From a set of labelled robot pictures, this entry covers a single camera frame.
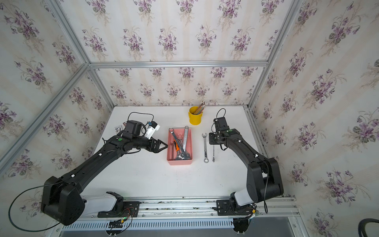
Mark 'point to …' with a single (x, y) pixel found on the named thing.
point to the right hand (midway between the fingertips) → (214, 138)
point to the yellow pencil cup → (195, 119)
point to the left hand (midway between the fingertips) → (163, 144)
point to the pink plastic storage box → (179, 147)
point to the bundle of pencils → (200, 108)
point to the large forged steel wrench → (186, 132)
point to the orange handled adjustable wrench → (176, 146)
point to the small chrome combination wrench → (213, 160)
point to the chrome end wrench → (206, 161)
